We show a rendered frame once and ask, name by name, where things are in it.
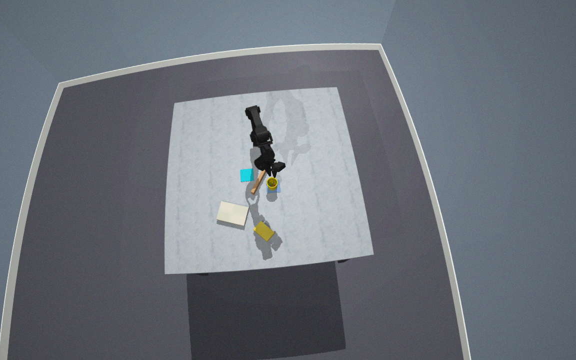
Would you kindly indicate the cream flat bar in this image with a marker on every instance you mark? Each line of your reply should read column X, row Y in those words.
column 232, row 213

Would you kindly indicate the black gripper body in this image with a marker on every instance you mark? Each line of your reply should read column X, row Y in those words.
column 276, row 166

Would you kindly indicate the yellow rectangular block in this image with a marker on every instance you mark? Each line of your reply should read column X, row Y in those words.
column 265, row 232

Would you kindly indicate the tan wooden block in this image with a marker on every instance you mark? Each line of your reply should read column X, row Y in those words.
column 257, row 183

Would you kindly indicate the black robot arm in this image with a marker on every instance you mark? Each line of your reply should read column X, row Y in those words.
column 260, row 136

